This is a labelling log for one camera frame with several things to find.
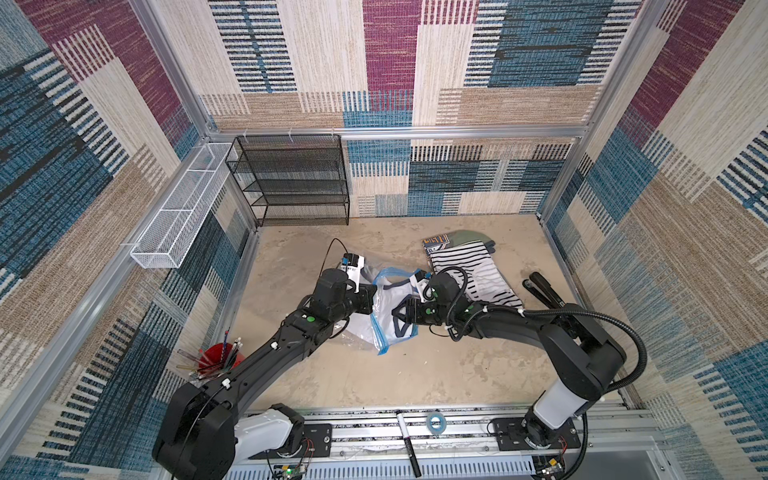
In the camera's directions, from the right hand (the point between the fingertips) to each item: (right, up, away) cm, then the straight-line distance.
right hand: (401, 315), depth 88 cm
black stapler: (+44, +7, +9) cm, 46 cm away
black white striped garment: (+26, +9, +10) cm, 29 cm away
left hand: (-7, +9, -7) cm, 13 cm away
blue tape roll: (+10, -25, -12) cm, 29 cm away
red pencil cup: (-47, -9, -12) cm, 50 cm away
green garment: (+21, +23, +23) cm, 39 cm away
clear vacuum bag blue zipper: (-4, +12, -3) cm, 13 cm away
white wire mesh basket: (-56, +23, -16) cm, 63 cm away
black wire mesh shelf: (-38, +44, +21) cm, 62 cm away
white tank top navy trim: (-6, -1, -8) cm, 10 cm away
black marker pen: (+1, -28, -15) cm, 32 cm away
